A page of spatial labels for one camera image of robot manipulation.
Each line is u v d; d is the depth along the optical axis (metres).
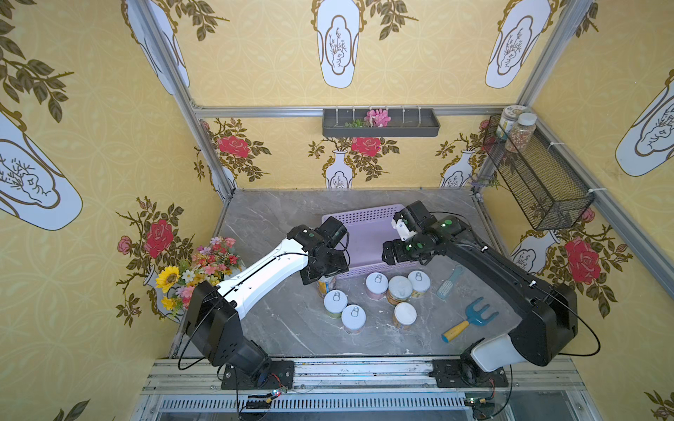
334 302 0.83
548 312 0.41
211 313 0.41
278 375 0.73
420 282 0.86
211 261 0.80
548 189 0.82
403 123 0.92
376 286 0.86
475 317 0.84
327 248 0.66
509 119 0.85
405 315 0.79
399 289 0.83
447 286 0.90
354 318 0.80
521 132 0.80
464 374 0.68
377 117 0.88
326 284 0.81
